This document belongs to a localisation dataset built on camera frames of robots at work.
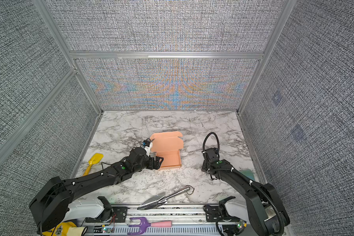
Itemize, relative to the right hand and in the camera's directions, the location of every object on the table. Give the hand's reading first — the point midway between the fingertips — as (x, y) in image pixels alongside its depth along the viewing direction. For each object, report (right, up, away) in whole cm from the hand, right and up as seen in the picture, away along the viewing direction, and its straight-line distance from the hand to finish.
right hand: (207, 163), depth 89 cm
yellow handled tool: (-69, +1, +1) cm, 69 cm away
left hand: (-28, +5, -6) cm, 29 cm away
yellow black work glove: (-68, -24, -23) cm, 75 cm away
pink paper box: (-25, +10, +4) cm, 27 cm away
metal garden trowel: (-27, -16, -10) cm, 33 cm away
